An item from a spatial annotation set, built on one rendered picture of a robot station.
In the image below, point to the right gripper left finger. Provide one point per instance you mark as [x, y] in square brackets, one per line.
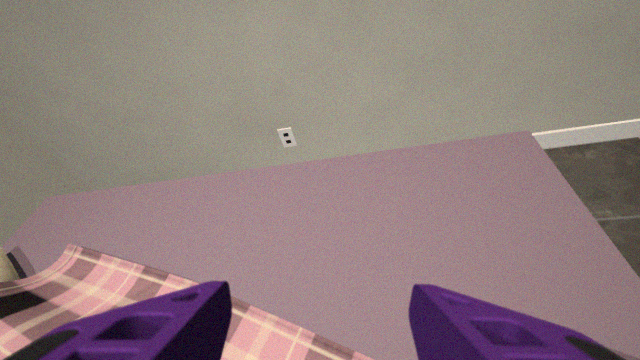
[187, 324]

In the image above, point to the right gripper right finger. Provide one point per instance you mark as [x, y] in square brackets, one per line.
[447, 325]

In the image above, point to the cream pillow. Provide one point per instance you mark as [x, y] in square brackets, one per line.
[7, 270]

